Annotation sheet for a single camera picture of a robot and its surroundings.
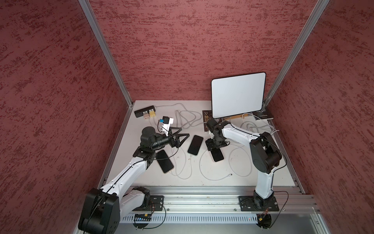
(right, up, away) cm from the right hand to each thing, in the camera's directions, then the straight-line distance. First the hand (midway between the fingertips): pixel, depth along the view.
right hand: (214, 149), depth 92 cm
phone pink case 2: (+1, -3, -4) cm, 5 cm away
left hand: (-19, +12, -18) cm, 29 cm away
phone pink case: (-31, -8, -6) cm, 32 cm away
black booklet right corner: (+42, +23, +21) cm, 52 cm away
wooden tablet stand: (+9, +19, +16) cm, 27 cm away
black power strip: (-56, +24, +18) cm, 63 cm away
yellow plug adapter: (-46, +23, +20) cm, 55 cm away
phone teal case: (-12, +2, +3) cm, 13 cm away
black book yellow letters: (-3, +22, +18) cm, 29 cm away
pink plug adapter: (-50, +21, +17) cm, 57 cm away
